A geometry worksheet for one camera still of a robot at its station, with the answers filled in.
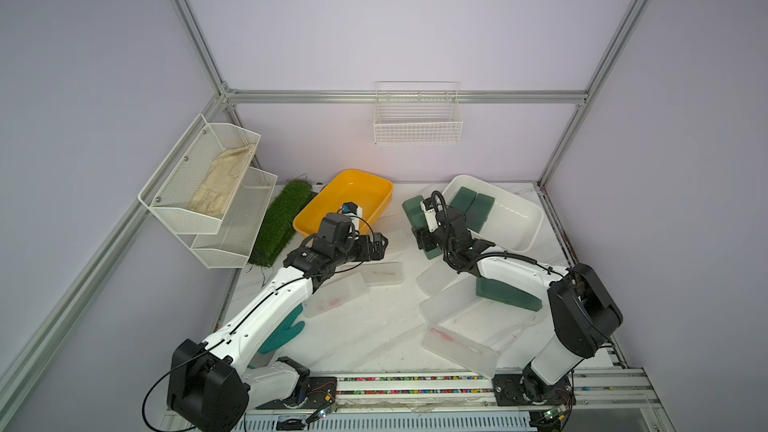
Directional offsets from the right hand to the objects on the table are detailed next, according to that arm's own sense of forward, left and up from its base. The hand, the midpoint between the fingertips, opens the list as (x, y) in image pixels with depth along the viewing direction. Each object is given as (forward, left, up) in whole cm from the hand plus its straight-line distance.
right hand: (427, 227), depth 91 cm
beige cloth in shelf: (+2, +58, +19) cm, 61 cm away
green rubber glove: (-28, +42, -11) cm, 51 cm away
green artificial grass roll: (+13, +49, -6) cm, 51 cm away
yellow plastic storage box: (+27, +20, -11) cm, 35 cm away
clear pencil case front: (-31, -3, -13) cm, 34 cm away
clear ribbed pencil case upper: (-12, -2, -12) cm, 17 cm away
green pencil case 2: (+16, -22, -12) cm, 30 cm away
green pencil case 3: (+3, +5, +6) cm, 8 cm away
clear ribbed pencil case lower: (-17, -9, -13) cm, 23 cm away
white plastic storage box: (+11, -34, -14) cm, 38 cm away
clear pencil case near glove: (-16, +29, -11) cm, 35 cm away
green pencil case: (+20, -16, -9) cm, 27 cm away
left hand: (-11, +17, +6) cm, 21 cm away
